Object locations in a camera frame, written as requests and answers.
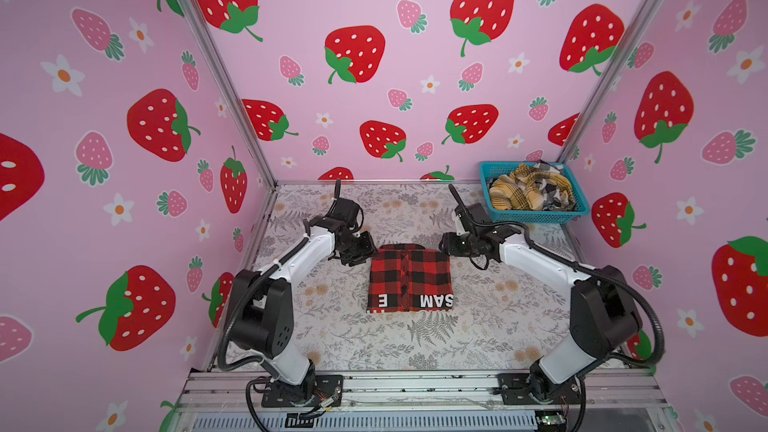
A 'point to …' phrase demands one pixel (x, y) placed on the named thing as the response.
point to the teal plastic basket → (554, 208)
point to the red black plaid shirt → (407, 277)
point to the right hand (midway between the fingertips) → (445, 244)
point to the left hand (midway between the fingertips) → (375, 253)
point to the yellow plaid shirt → (516, 191)
